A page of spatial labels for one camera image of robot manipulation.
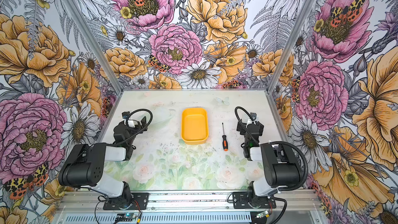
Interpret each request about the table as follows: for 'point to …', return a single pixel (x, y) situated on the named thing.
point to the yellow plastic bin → (195, 126)
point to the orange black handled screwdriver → (225, 141)
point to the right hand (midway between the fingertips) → (249, 124)
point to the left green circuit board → (125, 217)
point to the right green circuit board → (261, 214)
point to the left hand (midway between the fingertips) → (138, 121)
